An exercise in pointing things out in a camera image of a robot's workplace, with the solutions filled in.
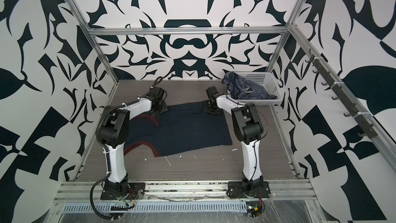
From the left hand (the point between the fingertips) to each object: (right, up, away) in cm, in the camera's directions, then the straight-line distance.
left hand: (164, 107), depth 102 cm
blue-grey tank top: (+50, +11, 0) cm, 51 cm away
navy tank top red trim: (+13, -12, -8) cm, 20 cm away
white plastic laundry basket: (+71, +19, +12) cm, 75 cm away
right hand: (+29, -2, 0) cm, 29 cm away
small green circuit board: (+48, -44, -30) cm, 71 cm away
